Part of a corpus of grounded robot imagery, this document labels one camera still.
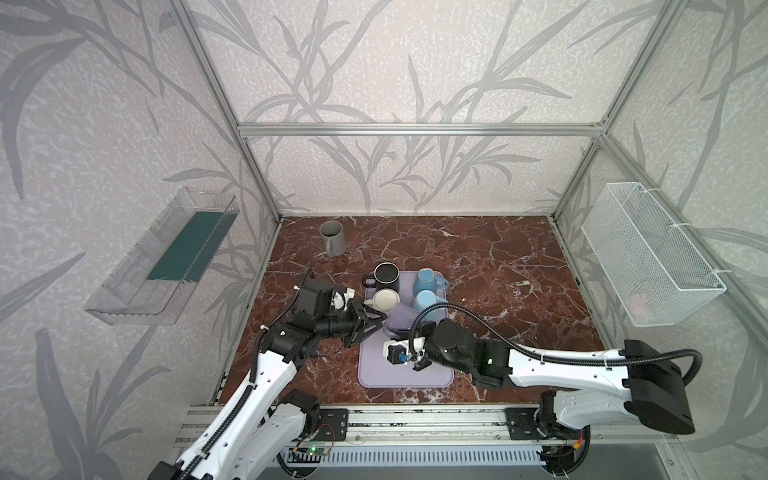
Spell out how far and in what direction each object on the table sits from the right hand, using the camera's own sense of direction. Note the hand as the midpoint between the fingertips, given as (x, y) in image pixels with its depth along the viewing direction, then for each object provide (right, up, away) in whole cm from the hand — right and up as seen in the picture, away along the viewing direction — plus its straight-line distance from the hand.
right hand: (396, 318), depth 72 cm
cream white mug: (-4, +2, +13) cm, 13 cm away
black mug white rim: (-4, +8, +19) cm, 21 cm away
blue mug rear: (+9, +7, +17) cm, 21 cm away
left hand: (-2, +2, -3) cm, 4 cm away
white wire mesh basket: (+56, +12, -8) cm, 58 cm away
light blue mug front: (+8, +2, +14) cm, 16 cm away
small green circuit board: (-19, -31, -2) cm, 36 cm away
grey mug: (-23, +22, +33) cm, 46 cm away
